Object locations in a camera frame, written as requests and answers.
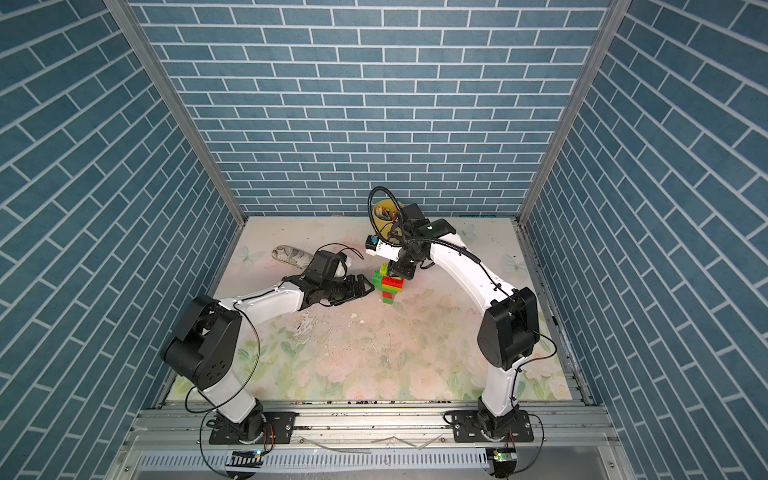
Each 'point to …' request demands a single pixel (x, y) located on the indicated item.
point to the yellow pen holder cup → (385, 212)
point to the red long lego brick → (393, 282)
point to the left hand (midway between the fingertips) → (372, 292)
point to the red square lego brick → (387, 295)
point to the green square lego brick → (387, 300)
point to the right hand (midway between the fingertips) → (397, 265)
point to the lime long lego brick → (377, 276)
